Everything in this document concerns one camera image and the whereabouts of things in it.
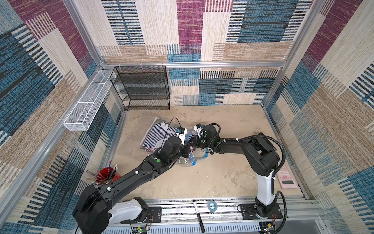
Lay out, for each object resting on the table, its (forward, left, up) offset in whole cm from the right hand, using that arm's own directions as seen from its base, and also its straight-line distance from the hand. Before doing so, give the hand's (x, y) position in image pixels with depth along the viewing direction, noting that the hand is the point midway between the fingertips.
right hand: (188, 143), depth 93 cm
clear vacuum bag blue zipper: (-5, -3, -6) cm, 8 cm away
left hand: (-7, -1, +13) cm, 15 cm away
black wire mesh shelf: (+40, +34, +13) cm, 54 cm away
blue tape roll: (-34, -14, -7) cm, 37 cm away
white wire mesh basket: (-1, +51, +29) cm, 58 cm away
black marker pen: (-39, -5, -5) cm, 39 cm away
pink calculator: (-20, -54, -5) cm, 58 cm away
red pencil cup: (-21, +43, +4) cm, 48 cm away
